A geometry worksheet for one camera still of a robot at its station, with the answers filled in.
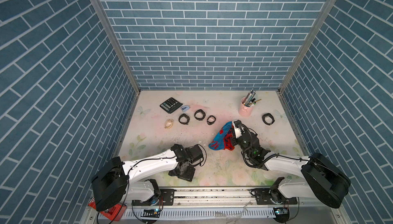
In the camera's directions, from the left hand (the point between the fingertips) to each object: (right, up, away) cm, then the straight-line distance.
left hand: (188, 179), depth 77 cm
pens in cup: (+39, +41, +23) cm, 60 cm away
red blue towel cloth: (+19, +17, +12) cm, 28 cm away
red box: (-30, -8, -12) cm, 34 cm away
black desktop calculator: (-16, +37, +32) cm, 52 cm away
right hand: (+25, +24, +10) cm, 36 cm away
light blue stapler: (-5, +35, +31) cm, 47 cm away
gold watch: (-16, +25, +25) cm, 38 cm away
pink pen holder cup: (+34, +34, +23) cm, 53 cm away
